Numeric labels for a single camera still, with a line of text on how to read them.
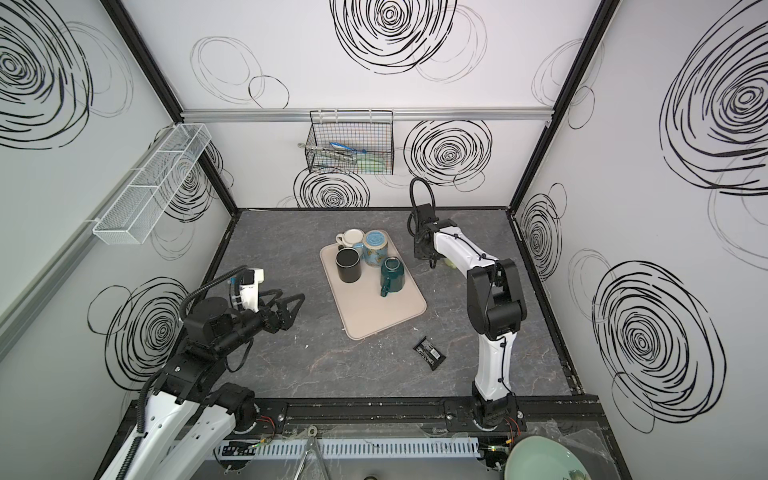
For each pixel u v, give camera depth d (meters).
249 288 0.62
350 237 1.02
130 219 0.72
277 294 0.73
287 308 0.63
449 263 0.64
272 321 0.62
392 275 0.91
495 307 0.52
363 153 0.91
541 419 0.74
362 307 0.93
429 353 0.83
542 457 0.68
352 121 0.93
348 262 0.93
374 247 0.96
